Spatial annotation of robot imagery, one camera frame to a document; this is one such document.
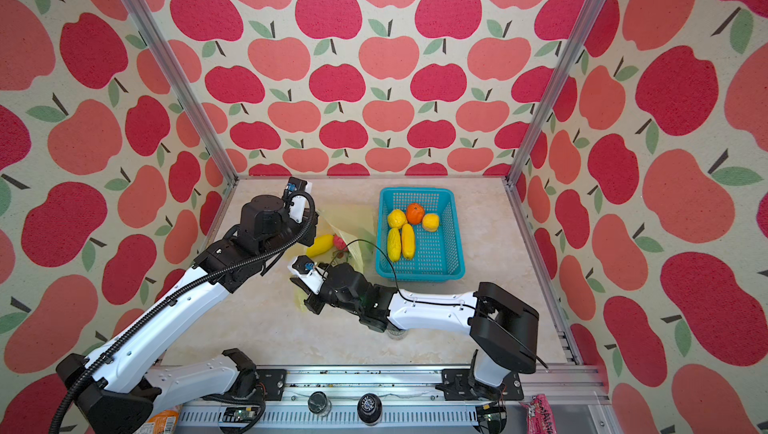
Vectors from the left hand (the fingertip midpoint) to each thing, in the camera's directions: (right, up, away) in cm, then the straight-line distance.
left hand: (323, 212), depth 71 cm
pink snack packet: (+52, -48, -2) cm, 71 cm away
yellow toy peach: (+31, -4, +30) cm, 44 cm away
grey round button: (+1, -41, -8) cm, 42 cm away
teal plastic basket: (+15, -18, +24) cm, 34 cm away
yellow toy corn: (+18, -11, +24) cm, 32 cm away
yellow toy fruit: (+19, -3, +30) cm, 35 cm away
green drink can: (+18, -33, +9) cm, 39 cm away
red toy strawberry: (0, -11, +24) cm, 27 cm away
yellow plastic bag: (-5, -20, 0) cm, 21 cm away
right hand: (-6, -15, 0) cm, 16 cm away
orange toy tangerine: (+25, -1, +31) cm, 40 cm away
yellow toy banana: (+23, -10, +26) cm, 36 cm away
